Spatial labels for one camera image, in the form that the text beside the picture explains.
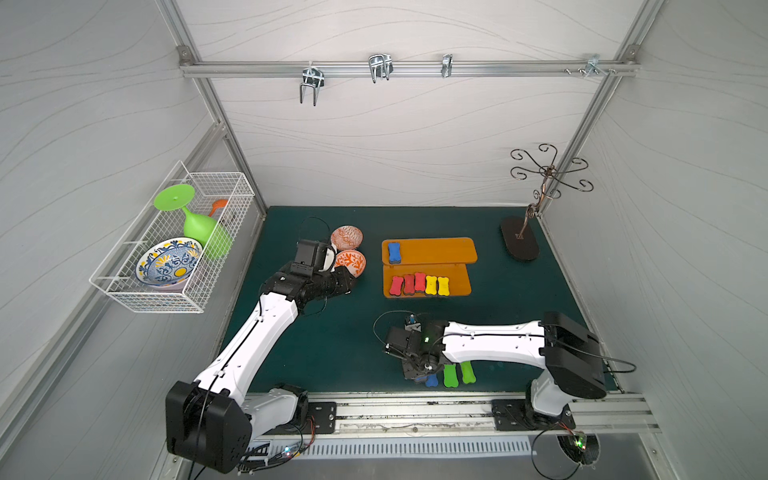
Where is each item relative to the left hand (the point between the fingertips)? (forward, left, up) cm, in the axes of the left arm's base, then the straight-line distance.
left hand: (353, 280), depth 79 cm
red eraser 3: (+9, -20, -15) cm, 26 cm away
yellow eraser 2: (+8, -27, -15) cm, 32 cm away
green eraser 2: (-19, -31, -16) cm, 40 cm away
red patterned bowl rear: (+29, +7, -16) cm, 34 cm away
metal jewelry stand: (+30, -58, -16) cm, 67 cm away
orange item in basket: (+15, +36, +14) cm, 41 cm away
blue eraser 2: (-21, -18, -11) cm, 30 cm away
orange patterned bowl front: (+17, +3, -15) cm, 23 cm away
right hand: (-18, -16, -15) cm, 28 cm away
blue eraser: (+13, -11, -4) cm, 18 cm away
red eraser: (+9, -12, -15) cm, 21 cm away
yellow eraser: (+8, -23, -15) cm, 29 cm away
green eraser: (-19, -27, -16) cm, 37 cm away
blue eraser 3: (-20, -21, -16) cm, 34 cm away
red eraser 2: (+8, -16, -15) cm, 24 cm away
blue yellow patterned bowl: (-7, +37, +18) cm, 41 cm away
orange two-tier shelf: (+11, -27, -4) cm, 29 cm away
